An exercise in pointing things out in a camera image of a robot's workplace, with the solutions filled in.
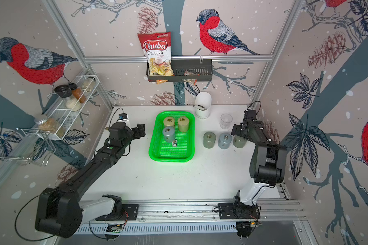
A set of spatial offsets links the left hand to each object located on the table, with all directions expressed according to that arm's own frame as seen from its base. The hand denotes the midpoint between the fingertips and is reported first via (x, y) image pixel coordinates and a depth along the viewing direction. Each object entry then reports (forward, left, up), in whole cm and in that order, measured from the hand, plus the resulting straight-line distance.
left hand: (139, 122), depth 84 cm
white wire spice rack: (-19, +40, +9) cm, 45 cm away
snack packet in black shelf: (+23, -31, +11) cm, 40 cm away
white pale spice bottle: (+17, +30, +13) cm, 37 cm away
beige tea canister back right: (+10, -24, -13) cm, 29 cm away
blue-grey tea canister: (+1, -15, -13) cm, 20 cm away
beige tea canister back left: (+11, -14, -13) cm, 22 cm away
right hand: (+2, -61, -13) cm, 62 cm away
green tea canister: (-3, -40, -14) cm, 43 cm away
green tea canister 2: (-4, -59, -15) cm, 61 cm away
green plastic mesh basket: (-7, -24, -20) cm, 32 cm away
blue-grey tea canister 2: (-4, -49, -13) cm, 51 cm away
